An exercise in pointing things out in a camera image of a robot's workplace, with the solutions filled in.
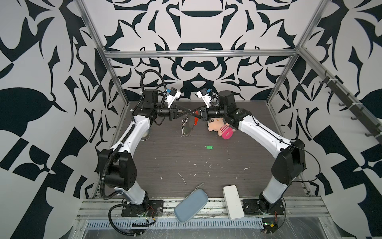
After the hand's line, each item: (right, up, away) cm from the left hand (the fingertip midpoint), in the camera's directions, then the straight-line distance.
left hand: (190, 108), depth 74 cm
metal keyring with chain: (-2, -9, +2) cm, 9 cm away
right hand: (0, -2, -1) cm, 2 cm away
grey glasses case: (-2, -49, -3) cm, 49 cm away
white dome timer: (-29, -17, +23) cm, 40 cm away
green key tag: (+12, -23, +21) cm, 33 cm away
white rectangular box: (+20, -44, -3) cm, 49 cm away
